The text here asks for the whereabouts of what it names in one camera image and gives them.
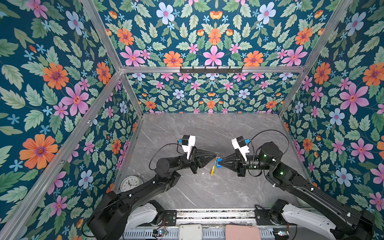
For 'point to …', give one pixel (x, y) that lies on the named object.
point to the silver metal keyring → (218, 156)
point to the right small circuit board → (281, 233)
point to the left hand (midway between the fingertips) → (215, 158)
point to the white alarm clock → (130, 182)
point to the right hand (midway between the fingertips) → (220, 162)
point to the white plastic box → (190, 232)
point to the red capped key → (210, 171)
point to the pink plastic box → (237, 232)
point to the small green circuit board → (159, 232)
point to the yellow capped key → (213, 170)
